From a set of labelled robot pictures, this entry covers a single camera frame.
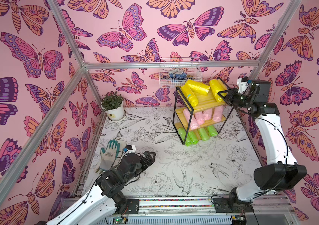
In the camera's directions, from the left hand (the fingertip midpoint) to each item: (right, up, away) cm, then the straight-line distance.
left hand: (153, 157), depth 73 cm
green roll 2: (+24, +6, +22) cm, 33 cm away
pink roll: (+24, +16, +10) cm, 31 cm away
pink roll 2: (+27, +21, +13) cm, 36 cm away
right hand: (+36, +34, 0) cm, 49 cm away
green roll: (+19, +10, +24) cm, 32 cm away
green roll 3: (+41, +11, +27) cm, 50 cm away
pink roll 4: (+40, +24, +16) cm, 49 cm away
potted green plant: (-30, +30, +27) cm, 51 cm away
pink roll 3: (+33, +23, +15) cm, 43 cm away
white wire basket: (+11, +48, +21) cm, 53 cm away
